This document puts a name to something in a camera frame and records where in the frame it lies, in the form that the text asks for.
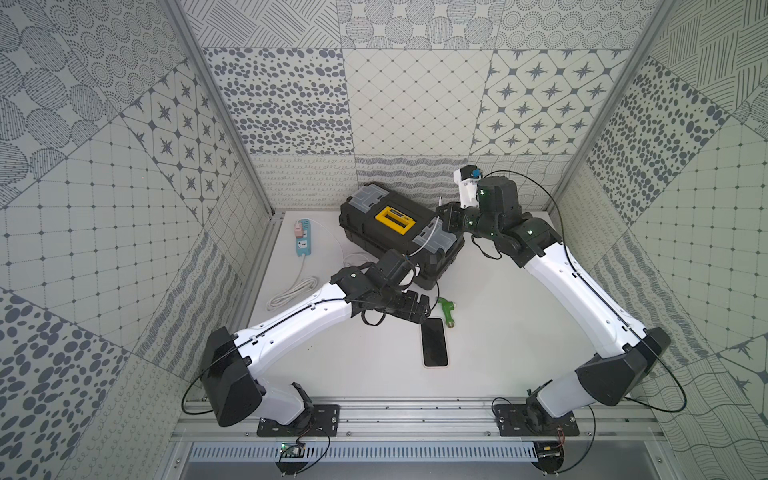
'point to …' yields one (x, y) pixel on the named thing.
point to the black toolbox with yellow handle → (381, 221)
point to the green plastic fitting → (447, 307)
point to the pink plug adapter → (298, 230)
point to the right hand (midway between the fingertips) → (439, 212)
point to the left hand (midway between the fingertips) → (414, 298)
